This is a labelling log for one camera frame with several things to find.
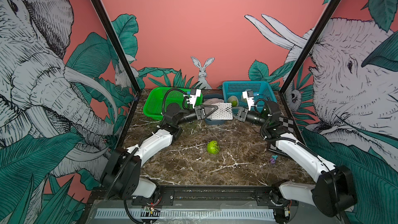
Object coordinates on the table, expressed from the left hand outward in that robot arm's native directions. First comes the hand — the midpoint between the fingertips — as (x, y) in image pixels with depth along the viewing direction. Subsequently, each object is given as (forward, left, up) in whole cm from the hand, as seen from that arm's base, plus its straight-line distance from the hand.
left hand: (217, 109), depth 66 cm
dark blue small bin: (+13, +2, -29) cm, 32 cm away
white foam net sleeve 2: (0, -3, -3) cm, 4 cm away
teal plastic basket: (+41, -41, -31) cm, 66 cm away
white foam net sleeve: (+27, -16, -26) cm, 41 cm away
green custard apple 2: (+26, -17, -29) cm, 42 cm away
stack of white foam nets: (+26, +2, -25) cm, 36 cm away
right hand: (+2, -4, -4) cm, 6 cm away
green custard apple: (-5, +1, -28) cm, 28 cm away
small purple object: (-12, -33, -34) cm, 48 cm away
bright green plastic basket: (+39, +40, -36) cm, 66 cm away
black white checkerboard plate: (+10, -51, -33) cm, 61 cm away
